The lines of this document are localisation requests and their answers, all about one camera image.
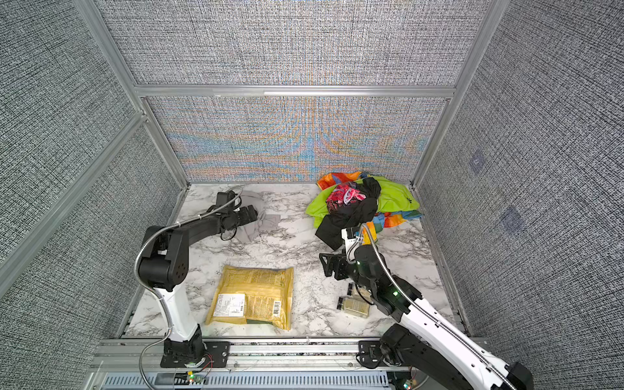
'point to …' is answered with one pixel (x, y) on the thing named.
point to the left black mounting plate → (217, 355)
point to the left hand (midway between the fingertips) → (245, 215)
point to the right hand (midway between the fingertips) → (330, 253)
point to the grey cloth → (248, 231)
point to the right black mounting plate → (370, 353)
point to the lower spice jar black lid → (340, 303)
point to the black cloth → (349, 216)
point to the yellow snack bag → (253, 296)
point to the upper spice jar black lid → (350, 286)
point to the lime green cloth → (393, 197)
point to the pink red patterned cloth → (344, 195)
